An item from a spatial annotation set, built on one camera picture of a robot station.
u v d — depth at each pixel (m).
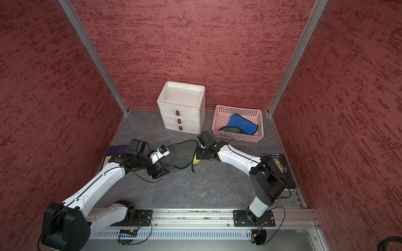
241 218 0.73
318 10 0.71
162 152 0.70
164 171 0.73
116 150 0.98
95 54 0.88
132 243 0.68
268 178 0.47
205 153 0.74
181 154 0.88
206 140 0.68
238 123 1.11
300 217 0.80
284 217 0.70
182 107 0.90
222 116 1.16
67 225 0.38
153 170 0.70
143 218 0.74
